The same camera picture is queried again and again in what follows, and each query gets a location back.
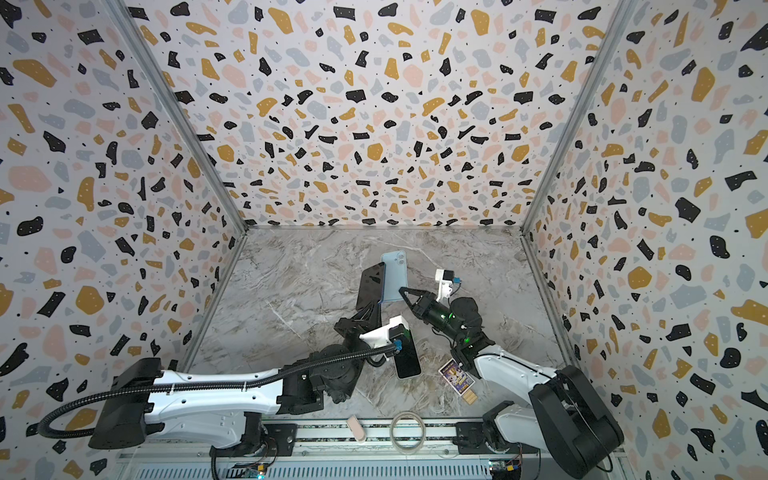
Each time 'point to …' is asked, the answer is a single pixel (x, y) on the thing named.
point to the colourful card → (459, 379)
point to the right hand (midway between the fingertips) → (402, 293)
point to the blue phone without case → (372, 285)
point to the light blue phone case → (395, 275)
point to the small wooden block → (469, 396)
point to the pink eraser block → (357, 429)
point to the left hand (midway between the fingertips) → (372, 300)
